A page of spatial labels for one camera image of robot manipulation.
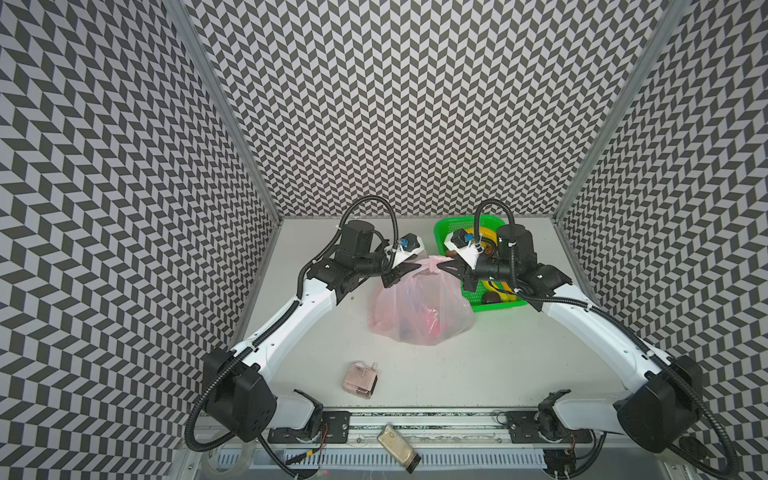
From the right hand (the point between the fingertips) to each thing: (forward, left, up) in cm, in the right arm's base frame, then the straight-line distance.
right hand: (440, 271), depth 73 cm
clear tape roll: (-36, +45, -20) cm, 61 cm away
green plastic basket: (+33, -14, -17) cm, 39 cm away
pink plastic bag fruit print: (-3, +3, -12) cm, 13 cm away
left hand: (+3, +6, +2) cm, 7 cm away
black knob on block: (-35, -56, -21) cm, 69 cm away
